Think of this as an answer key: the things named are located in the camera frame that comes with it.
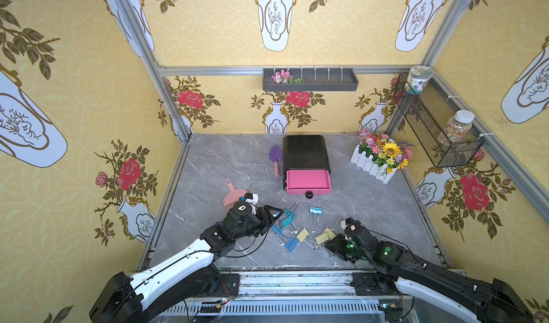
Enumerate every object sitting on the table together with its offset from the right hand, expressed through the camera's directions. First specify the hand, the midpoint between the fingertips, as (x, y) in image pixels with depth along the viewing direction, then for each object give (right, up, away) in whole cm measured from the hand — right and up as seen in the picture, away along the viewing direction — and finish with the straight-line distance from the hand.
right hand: (324, 244), depth 83 cm
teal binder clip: (-14, +7, +6) cm, 17 cm away
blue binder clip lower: (-13, 0, -1) cm, 13 cm away
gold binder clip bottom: (-1, +2, +1) cm, 2 cm away
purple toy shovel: (-19, +35, +29) cm, 49 cm away
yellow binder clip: (-8, +3, +3) cm, 9 cm away
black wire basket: (+45, +52, +8) cm, 69 cm away
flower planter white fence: (+26, +34, +9) cm, 44 cm away
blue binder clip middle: (-19, +5, +2) cm, 19 cm away
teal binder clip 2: (-2, +11, +8) cm, 14 cm away
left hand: (-19, +14, -5) cm, 24 cm away
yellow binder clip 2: (+3, +3, +1) cm, 4 cm away
